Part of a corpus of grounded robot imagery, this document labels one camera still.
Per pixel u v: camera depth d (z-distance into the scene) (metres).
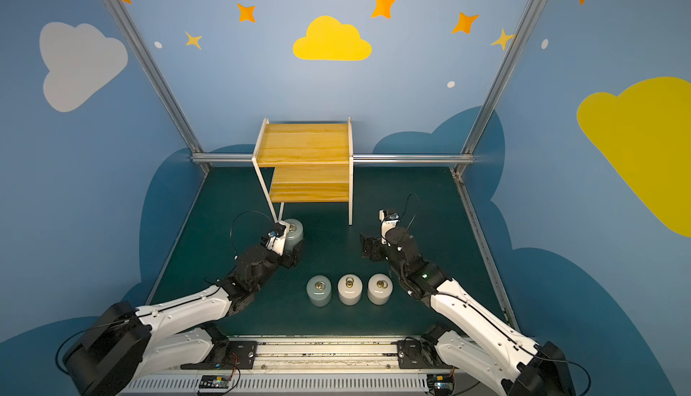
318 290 0.78
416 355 0.75
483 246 1.03
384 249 0.69
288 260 0.76
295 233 0.78
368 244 0.70
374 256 0.70
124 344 0.41
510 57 0.85
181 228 1.07
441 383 0.73
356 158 0.78
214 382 0.72
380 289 0.80
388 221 0.68
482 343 0.46
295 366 0.73
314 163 0.78
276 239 0.70
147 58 0.85
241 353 0.75
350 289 0.80
